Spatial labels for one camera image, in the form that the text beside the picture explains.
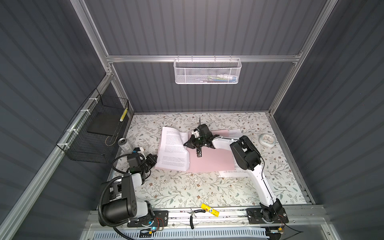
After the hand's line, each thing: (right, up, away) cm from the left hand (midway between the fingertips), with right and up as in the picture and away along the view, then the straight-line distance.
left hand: (156, 155), depth 91 cm
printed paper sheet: (+9, 0, +5) cm, 10 cm away
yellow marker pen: (+31, -24, -17) cm, 43 cm away
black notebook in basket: (-21, +20, -16) cm, 33 cm away
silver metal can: (-17, +5, -3) cm, 18 cm away
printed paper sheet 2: (+47, -10, -2) cm, 49 cm away
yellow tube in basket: (-16, +25, -9) cm, 31 cm away
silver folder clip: (+26, +1, +5) cm, 27 cm away
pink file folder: (+42, +14, +14) cm, 46 cm away
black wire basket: (-26, +14, -19) cm, 35 cm away
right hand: (+17, +5, +8) cm, 19 cm away
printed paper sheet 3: (+54, +13, +17) cm, 58 cm away
